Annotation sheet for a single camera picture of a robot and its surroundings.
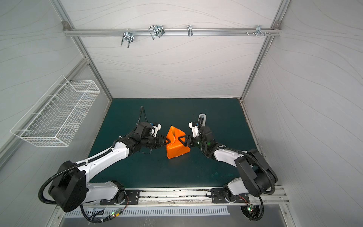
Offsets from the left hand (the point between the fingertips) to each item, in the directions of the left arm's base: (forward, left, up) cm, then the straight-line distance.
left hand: (167, 143), depth 79 cm
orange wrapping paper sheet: (-2, -5, -2) cm, 5 cm away
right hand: (+6, -8, -3) cm, 10 cm away
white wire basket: (+2, +54, +19) cm, 57 cm away
